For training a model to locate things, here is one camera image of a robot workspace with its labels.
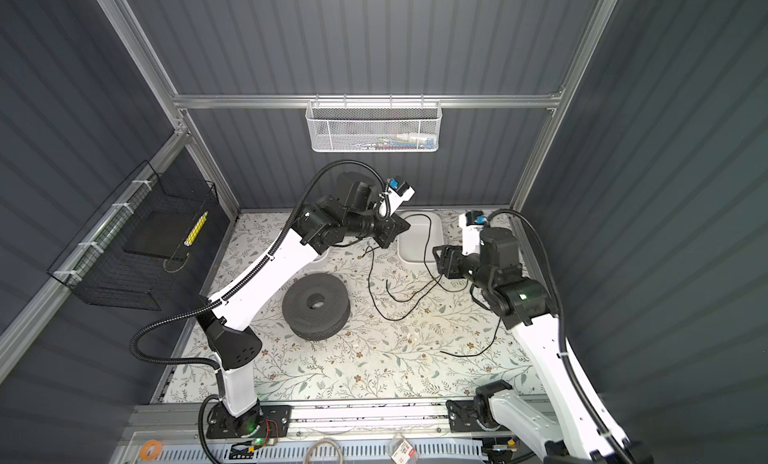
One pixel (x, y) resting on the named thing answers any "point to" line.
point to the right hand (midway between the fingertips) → (447, 251)
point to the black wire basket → (125, 256)
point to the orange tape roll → (143, 451)
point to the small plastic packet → (401, 451)
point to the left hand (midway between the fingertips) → (408, 222)
